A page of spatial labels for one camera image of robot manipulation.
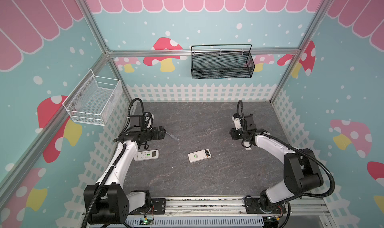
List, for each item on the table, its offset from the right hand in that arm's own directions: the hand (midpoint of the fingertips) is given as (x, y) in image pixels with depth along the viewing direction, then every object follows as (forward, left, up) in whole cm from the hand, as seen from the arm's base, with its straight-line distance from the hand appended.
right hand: (232, 130), depth 93 cm
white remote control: (-12, +21, -8) cm, 25 cm away
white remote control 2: (-13, +53, -6) cm, 54 cm away
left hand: (-6, +44, +7) cm, 45 cm away
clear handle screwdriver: (+1, +38, -8) cm, 39 cm away
